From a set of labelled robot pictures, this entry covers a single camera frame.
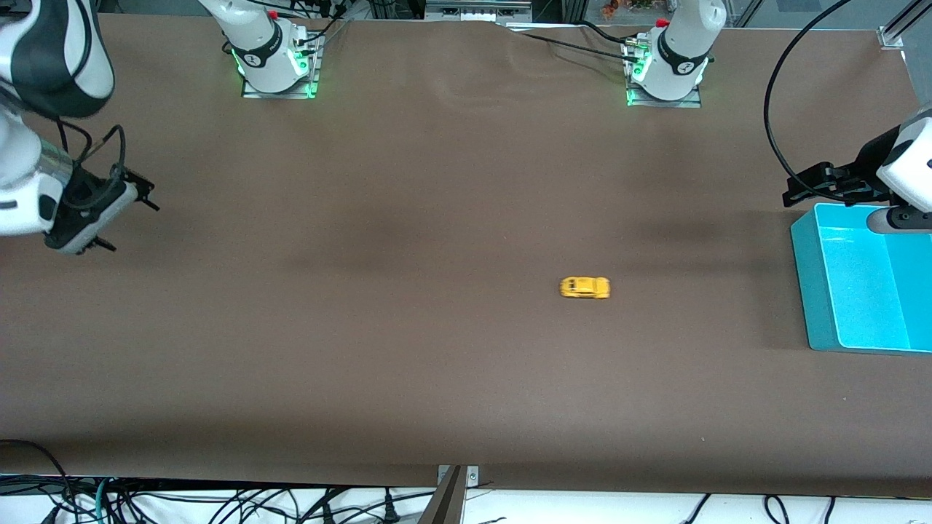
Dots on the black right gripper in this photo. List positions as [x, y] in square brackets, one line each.
[75, 199]

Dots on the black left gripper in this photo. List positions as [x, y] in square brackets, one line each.
[864, 169]

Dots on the yellow beetle toy car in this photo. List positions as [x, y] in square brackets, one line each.
[582, 288]

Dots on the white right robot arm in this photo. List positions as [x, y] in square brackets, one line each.
[51, 51]

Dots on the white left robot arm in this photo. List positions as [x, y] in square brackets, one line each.
[681, 58]

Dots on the teal plastic bin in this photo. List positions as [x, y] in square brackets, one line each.
[859, 291]

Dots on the grey power strip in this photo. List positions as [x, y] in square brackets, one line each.
[477, 9]

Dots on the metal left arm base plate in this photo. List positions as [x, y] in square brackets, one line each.
[695, 98]

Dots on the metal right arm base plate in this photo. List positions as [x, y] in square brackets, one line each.
[309, 80]

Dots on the small metal table bracket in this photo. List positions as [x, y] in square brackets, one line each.
[472, 476]

